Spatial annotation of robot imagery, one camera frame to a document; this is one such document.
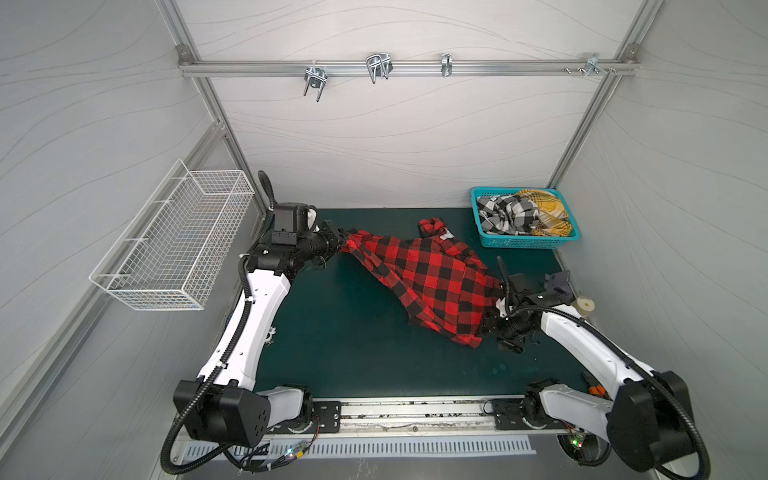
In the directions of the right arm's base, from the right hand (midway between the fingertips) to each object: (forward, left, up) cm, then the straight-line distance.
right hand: (490, 331), depth 82 cm
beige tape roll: (+7, -26, +5) cm, 27 cm away
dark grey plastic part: (+19, -26, -5) cm, 33 cm away
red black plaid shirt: (+18, +13, -4) cm, 23 cm away
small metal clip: (-5, +64, -4) cm, 64 cm away
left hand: (+14, +38, +25) cm, 48 cm away
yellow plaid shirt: (+41, -28, +4) cm, 50 cm away
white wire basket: (+3, +79, +27) cm, 84 cm away
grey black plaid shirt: (+44, -12, +2) cm, 46 cm away
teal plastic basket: (+34, -20, -1) cm, 39 cm away
